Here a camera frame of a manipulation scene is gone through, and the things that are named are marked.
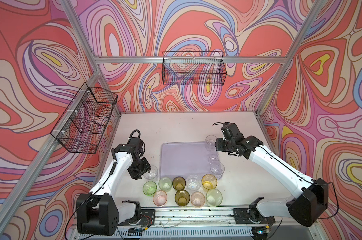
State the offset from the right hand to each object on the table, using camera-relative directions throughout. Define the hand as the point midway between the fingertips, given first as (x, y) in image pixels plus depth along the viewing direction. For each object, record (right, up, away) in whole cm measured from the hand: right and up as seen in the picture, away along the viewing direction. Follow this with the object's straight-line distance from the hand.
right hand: (219, 147), depth 81 cm
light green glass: (-31, -21, +3) cm, 37 cm away
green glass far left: (-39, -23, +1) cm, 45 cm away
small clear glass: (-1, -9, +12) cm, 15 cm away
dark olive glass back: (-23, -20, +2) cm, 30 cm away
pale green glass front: (-4, -26, -3) cm, 27 cm away
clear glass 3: (+1, -15, +10) cm, 18 cm away
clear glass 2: (-14, -20, +3) cm, 25 cm away
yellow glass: (-5, -20, +3) cm, 21 cm away
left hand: (-39, -13, -1) cm, 41 cm away
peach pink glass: (-12, -27, -3) cm, 30 cm away
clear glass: (-38, -16, +6) cm, 42 cm away
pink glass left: (-33, -27, -3) cm, 42 cm away
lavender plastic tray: (-21, -10, +15) cm, 27 cm away
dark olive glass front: (-21, -27, -2) cm, 34 cm away
